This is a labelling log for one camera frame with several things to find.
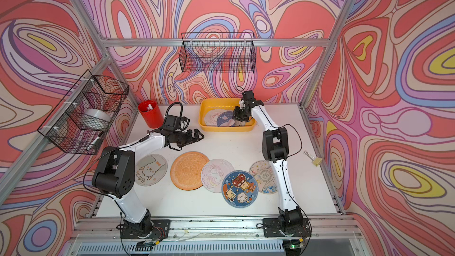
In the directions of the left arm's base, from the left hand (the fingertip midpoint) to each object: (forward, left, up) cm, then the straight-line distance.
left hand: (199, 138), depth 93 cm
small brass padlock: (-9, -62, -7) cm, 64 cm away
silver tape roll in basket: (-7, +38, +24) cm, 46 cm away
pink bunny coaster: (+16, -22, -6) cm, 27 cm away
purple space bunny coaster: (+18, -14, -5) cm, 23 cm away
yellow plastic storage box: (+30, -1, -3) cm, 30 cm away
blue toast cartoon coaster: (-24, -21, -8) cm, 33 cm away
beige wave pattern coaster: (-17, -34, -8) cm, 39 cm away
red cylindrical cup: (+16, +29, +4) cm, 33 cm away
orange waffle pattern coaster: (-14, +7, -8) cm, 18 cm away
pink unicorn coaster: (-16, -8, -7) cm, 19 cm away
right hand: (+16, -19, -3) cm, 25 cm away
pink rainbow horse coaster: (+22, -5, -6) cm, 23 cm away
